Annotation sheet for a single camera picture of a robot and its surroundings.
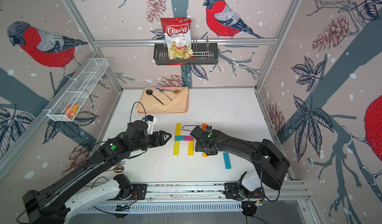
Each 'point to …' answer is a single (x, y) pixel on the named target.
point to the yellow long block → (176, 150)
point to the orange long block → (204, 125)
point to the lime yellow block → (190, 149)
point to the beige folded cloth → (180, 102)
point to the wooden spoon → (175, 91)
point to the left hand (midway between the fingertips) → (170, 134)
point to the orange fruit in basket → (71, 110)
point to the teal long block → (227, 161)
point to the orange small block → (204, 155)
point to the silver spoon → (161, 90)
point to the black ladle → (149, 92)
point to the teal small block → (179, 138)
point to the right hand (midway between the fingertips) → (202, 147)
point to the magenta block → (188, 138)
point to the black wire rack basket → (205, 54)
